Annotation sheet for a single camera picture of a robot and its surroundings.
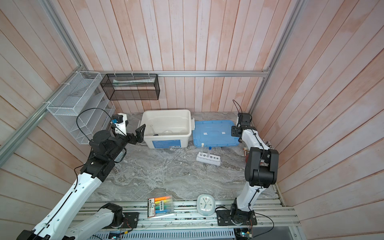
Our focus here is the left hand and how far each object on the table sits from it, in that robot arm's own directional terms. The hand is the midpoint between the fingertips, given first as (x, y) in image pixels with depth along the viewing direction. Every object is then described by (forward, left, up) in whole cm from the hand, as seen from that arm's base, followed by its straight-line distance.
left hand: (137, 126), depth 70 cm
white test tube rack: (-2, -40, -30) cm, 50 cm away
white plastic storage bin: (+24, -8, -31) cm, 40 cm away
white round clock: (-28, -34, -31) cm, 53 cm away
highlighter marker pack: (-29, -10, -32) cm, 44 cm away
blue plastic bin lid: (+22, -43, -34) cm, 59 cm away
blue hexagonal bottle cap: (+19, 0, -32) cm, 37 cm away
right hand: (+16, -58, -22) cm, 64 cm away
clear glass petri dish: (+21, -9, -32) cm, 39 cm away
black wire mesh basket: (+38, +14, -4) cm, 41 cm away
